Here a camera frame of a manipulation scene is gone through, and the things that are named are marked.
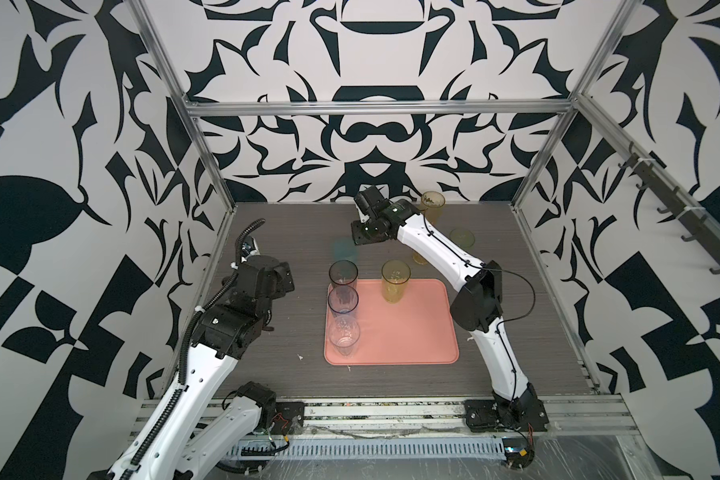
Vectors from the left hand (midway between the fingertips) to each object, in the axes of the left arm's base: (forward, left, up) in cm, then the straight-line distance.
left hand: (262, 265), depth 70 cm
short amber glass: (-4, -35, +7) cm, 36 cm away
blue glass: (+1, -18, -21) cm, 27 cm away
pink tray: (-5, -41, -31) cm, 51 cm away
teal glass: (+17, -18, -17) cm, 30 cm away
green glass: (+21, -58, -19) cm, 64 cm away
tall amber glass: (+39, -51, -21) cm, 68 cm away
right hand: (+17, -22, -10) cm, 30 cm away
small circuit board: (-36, -59, -28) cm, 74 cm away
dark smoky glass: (+6, -18, -14) cm, 24 cm away
